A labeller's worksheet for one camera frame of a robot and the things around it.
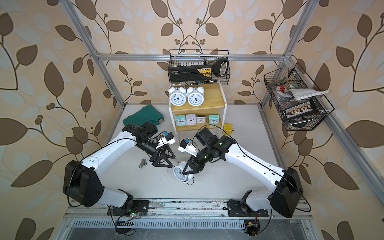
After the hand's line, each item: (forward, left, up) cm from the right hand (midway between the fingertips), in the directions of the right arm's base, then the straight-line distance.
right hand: (186, 168), depth 69 cm
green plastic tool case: (+50, +32, -16) cm, 61 cm away
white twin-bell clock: (-1, +4, -2) cm, 5 cm away
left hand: (+3, +7, +1) cm, 7 cm away
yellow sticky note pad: (+31, -27, -13) cm, 43 cm away
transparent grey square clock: (+29, -8, +1) cm, 30 cm away
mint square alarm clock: (+28, +4, +1) cm, 28 cm away
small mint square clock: (+29, -16, +1) cm, 33 cm away
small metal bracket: (+11, +27, -17) cm, 34 cm away
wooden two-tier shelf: (+33, -14, +1) cm, 36 cm away
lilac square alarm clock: (+29, -2, +1) cm, 29 cm away
